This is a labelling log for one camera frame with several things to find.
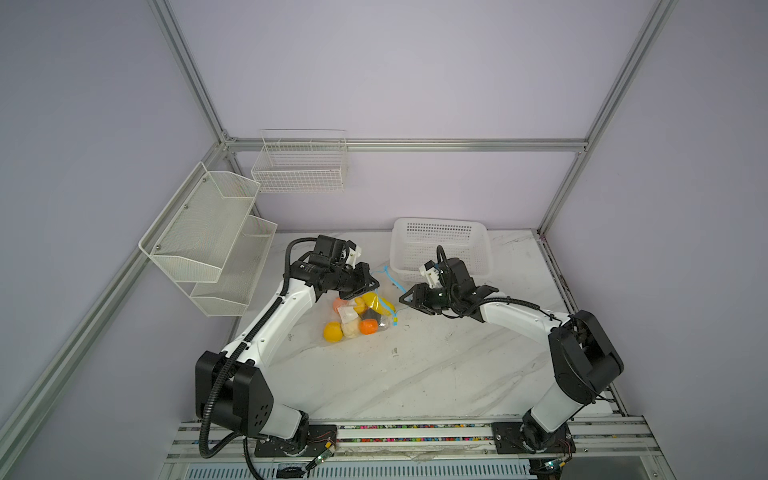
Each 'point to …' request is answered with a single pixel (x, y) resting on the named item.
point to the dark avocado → (371, 314)
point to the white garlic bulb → (351, 329)
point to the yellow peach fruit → (333, 331)
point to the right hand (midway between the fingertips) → (402, 301)
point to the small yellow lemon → (360, 304)
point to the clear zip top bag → (389, 289)
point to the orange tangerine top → (369, 326)
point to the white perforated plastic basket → (414, 241)
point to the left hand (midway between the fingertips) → (378, 285)
